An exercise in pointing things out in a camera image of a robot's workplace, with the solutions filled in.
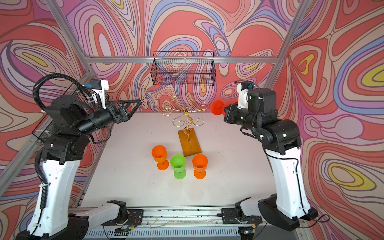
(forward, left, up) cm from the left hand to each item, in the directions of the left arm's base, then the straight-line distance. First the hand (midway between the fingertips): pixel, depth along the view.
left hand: (136, 102), depth 52 cm
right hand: (+1, -33, -7) cm, 34 cm away
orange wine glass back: (-4, -24, -39) cm, 46 cm away
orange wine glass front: (0, -1, -38) cm, 38 cm away
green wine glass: (-4, -12, -42) cm, 43 cm away
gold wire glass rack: (+17, -17, -50) cm, 55 cm away
